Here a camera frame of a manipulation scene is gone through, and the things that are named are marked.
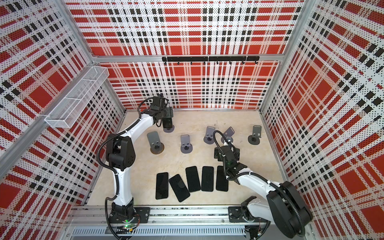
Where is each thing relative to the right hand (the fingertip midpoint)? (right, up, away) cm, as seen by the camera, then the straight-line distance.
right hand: (226, 148), depth 88 cm
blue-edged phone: (-20, -17, -2) cm, 26 cm away
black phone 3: (-39, +16, +15) cm, 44 cm away
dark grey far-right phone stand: (+23, +4, +16) cm, 28 cm away
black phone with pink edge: (-11, -18, -1) cm, 21 cm away
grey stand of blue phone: (+2, +8, +6) cm, 10 cm away
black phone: (-37, -21, -4) cm, 43 cm away
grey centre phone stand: (-25, -1, +9) cm, 26 cm away
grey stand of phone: (-9, +4, +15) cm, 18 cm away
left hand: (-38, +22, +11) cm, 46 cm away
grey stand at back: (-39, +10, +22) cm, 46 cm away
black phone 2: (-3, -20, -2) cm, 20 cm away
